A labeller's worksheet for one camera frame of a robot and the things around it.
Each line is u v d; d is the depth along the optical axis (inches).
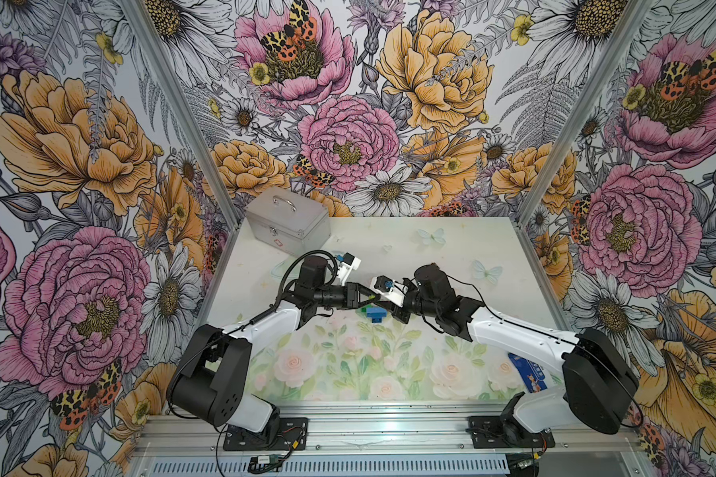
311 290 27.4
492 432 27.2
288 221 40.5
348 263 31.0
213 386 17.2
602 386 16.7
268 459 27.9
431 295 25.2
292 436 28.8
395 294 27.4
